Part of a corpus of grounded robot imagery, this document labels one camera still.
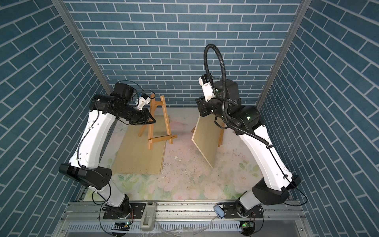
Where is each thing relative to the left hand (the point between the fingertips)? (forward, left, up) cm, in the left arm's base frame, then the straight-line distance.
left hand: (158, 121), depth 70 cm
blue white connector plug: (-33, -30, -30) cm, 54 cm away
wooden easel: (-8, +2, -4) cm, 9 cm away
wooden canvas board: (-3, +20, -31) cm, 37 cm away
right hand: (+1, -20, +13) cm, 24 cm away
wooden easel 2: (+11, -36, -27) cm, 47 cm away
